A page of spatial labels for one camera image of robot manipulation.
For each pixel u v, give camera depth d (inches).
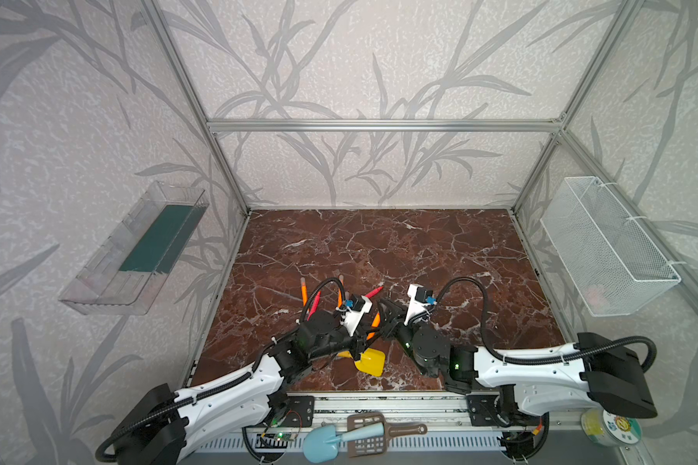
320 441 27.6
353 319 25.9
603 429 25.8
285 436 27.7
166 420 16.2
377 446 27.4
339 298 25.7
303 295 37.3
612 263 24.9
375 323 27.8
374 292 37.9
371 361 32.0
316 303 36.8
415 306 24.6
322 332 22.8
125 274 24.9
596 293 28.6
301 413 28.6
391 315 25.7
